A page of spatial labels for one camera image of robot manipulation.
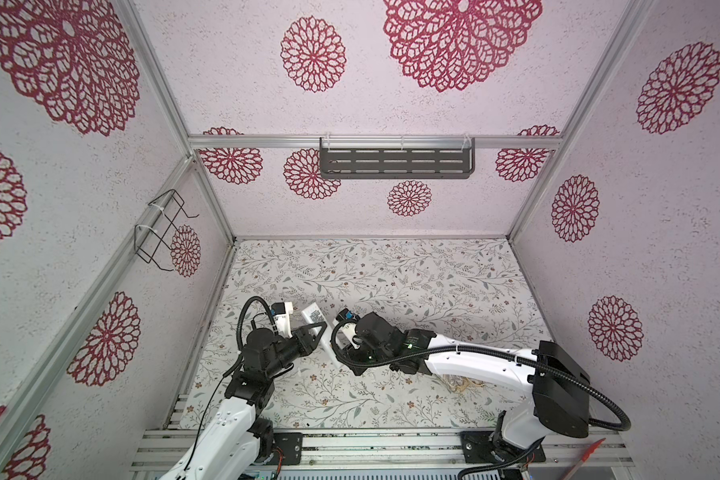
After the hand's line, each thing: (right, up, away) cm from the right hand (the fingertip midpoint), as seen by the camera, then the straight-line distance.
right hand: (337, 351), depth 76 cm
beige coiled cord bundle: (+32, -10, +5) cm, 34 cm away
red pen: (+62, -23, -4) cm, 66 cm away
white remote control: (-6, +9, 0) cm, 11 cm away
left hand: (-3, +5, +2) cm, 6 cm away
